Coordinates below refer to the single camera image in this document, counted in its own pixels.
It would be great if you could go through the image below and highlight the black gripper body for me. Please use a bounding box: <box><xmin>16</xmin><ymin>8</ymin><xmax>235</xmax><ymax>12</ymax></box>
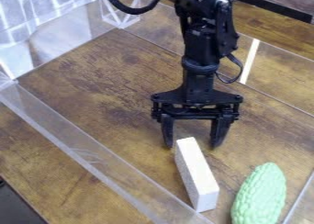
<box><xmin>151</xmin><ymin>57</ymin><xmax>243</xmax><ymax>122</ymax></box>

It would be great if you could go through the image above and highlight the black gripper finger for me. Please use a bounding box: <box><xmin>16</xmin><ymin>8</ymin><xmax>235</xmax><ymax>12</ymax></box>
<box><xmin>160</xmin><ymin>114</ymin><xmax>174</xmax><ymax>148</ymax></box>
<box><xmin>210</xmin><ymin>118</ymin><xmax>233</xmax><ymax>148</ymax></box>

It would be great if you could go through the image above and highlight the white foam block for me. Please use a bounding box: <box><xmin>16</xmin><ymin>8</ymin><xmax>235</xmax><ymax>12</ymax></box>
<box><xmin>174</xmin><ymin>137</ymin><xmax>219</xmax><ymax>212</ymax></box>

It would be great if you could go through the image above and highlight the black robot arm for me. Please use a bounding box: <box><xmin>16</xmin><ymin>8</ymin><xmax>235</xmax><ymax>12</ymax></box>
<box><xmin>151</xmin><ymin>0</ymin><xmax>243</xmax><ymax>147</ymax></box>

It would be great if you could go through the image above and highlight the clear acrylic tray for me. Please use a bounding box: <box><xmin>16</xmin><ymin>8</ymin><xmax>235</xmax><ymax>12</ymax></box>
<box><xmin>0</xmin><ymin>6</ymin><xmax>314</xmax><ymax>224</ymax></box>

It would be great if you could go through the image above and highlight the green bumpy gourd toy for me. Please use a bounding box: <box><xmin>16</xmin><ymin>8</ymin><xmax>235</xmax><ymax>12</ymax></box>
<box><xmin>231</xmin><ymin>162</ymin><xmax>287</xmax><ymax>224</ymax></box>

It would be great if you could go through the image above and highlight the thin black wire loop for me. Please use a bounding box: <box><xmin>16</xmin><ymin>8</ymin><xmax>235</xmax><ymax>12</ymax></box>
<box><xmin>215</xmin><ymin>52</ymin><xmax>246</xmax><ymax>84</ymax></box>

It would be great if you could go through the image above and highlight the black braided cable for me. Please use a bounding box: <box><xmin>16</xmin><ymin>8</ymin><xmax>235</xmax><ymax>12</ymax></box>
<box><xmin>100</xmin><ymin>0</ymin><xmax>166</xmax><ymax>16</ymax></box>

